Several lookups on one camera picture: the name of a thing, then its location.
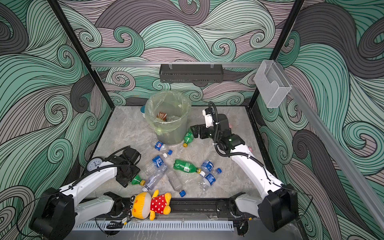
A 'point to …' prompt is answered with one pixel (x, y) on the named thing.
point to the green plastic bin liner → (166, 110)
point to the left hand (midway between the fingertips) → (136, 174)
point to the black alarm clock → (94, 163)
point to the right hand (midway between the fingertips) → (199, 126)
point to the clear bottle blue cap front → (172, 178)
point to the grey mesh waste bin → (173, 136)
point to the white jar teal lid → (142, 110)
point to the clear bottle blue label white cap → (155, 164)
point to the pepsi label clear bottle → (159, 146)
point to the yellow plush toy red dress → (144, 205)
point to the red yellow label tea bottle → (162, 116)
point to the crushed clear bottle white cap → (155, 178)
